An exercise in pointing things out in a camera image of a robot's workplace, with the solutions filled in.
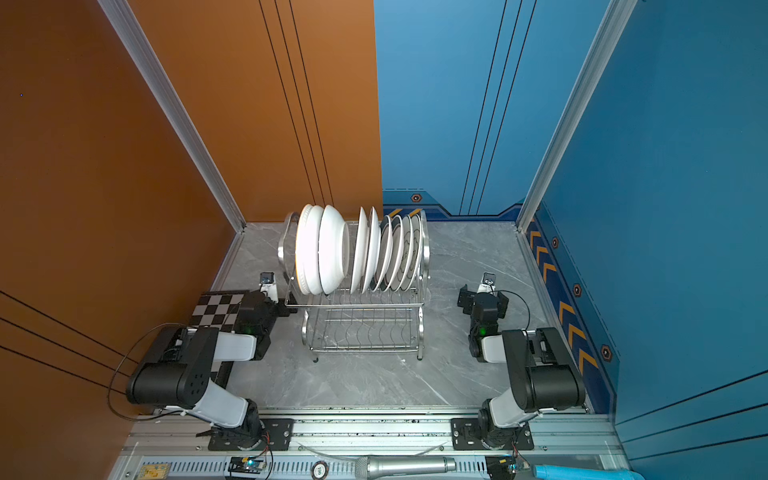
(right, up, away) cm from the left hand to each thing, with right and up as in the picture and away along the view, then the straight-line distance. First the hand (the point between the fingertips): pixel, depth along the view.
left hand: (282, 285), depth 95 cm
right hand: (+64, -1, -1) cm, 64 cm away
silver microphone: (+32, -38, -28) cm, 57 cm away
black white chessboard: (-19, -7, -2) cm, 21 cm away
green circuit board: (+1, -40, -24) cm, 47 cm away
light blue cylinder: (+72, -39, -28) cm, 87 cm away
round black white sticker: (+19, -41, -25) cm, 51 cm away
